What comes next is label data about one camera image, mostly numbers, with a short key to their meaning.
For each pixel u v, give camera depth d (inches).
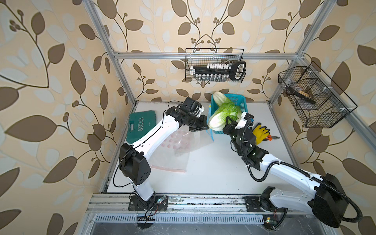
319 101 28.5
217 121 29.0
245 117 25.7
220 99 41.4
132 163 17.2
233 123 27.1
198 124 27.2
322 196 15.5
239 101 44.1
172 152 36.8
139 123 40.1
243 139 21.3
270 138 38.7
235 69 32.9
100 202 29.9
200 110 29.5
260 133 38.9
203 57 35.9
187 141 37.6
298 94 29.1
